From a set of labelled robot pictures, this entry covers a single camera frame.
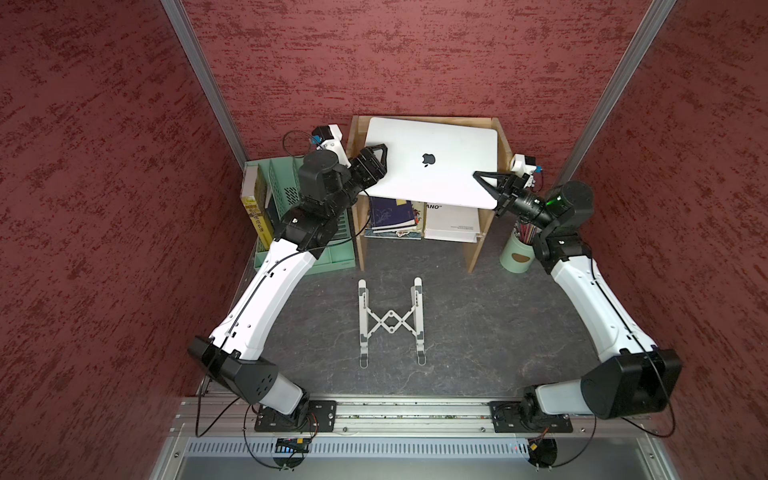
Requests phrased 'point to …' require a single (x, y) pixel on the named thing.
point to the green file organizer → (342, 254)
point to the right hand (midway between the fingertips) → (465, 184)
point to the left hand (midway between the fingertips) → (382, 160)
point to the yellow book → (255, 196)
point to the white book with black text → (451, 222)
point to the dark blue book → (385, 213)
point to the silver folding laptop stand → (369, 321)
